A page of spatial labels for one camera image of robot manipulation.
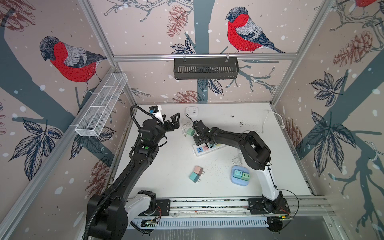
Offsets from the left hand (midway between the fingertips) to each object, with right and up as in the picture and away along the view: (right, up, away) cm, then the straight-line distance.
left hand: (172, 114), depth 75 cm
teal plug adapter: (+35, -32, +2) cm, 47 cm away
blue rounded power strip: (+36, -37, +4) cm, 52 cm away
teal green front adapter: (+12, -35, +6) cm, 38 cm away
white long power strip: (+16, -22, +17) cm, 32 cm away
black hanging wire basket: (+20, +33, +29) cm, 48 cm away
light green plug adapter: (+39, -33, +2) cm, 51 cm away
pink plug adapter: (+14, -33, +9) cm, 36 cm away
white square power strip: (+9, +3, +39) cm, 40 cm away
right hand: (+14, -17, +24) cm, 33 cm away
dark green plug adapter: (+9, -12, +24) cm, 28 cm away
